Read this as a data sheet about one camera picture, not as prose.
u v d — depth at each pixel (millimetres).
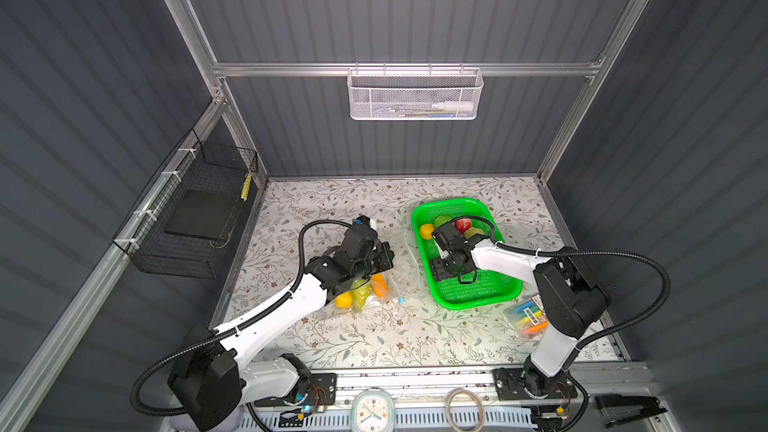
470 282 754
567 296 482
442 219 991
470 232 980
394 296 897
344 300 843
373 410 691
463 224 1014
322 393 722
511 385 737
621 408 694
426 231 960
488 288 910
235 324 434
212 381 390
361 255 609
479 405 707
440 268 846
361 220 725
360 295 808
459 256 681
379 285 862
